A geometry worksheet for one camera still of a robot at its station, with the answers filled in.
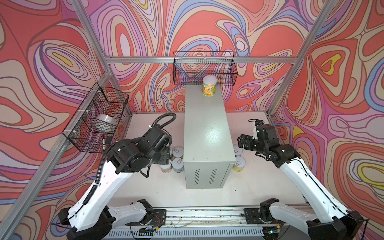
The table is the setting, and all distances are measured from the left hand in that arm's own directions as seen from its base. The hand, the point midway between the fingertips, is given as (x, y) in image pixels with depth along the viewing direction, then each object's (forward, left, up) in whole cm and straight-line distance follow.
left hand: (165, 152), depth 63 cm
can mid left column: (+4, +4, -26) cm, 26 cm away
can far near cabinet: (-1, -6, +1) cm, 6 cm away
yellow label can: (+6, -39, -25) cm, 47 cm away
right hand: (+11, -40, -9) cm, 42 cm away
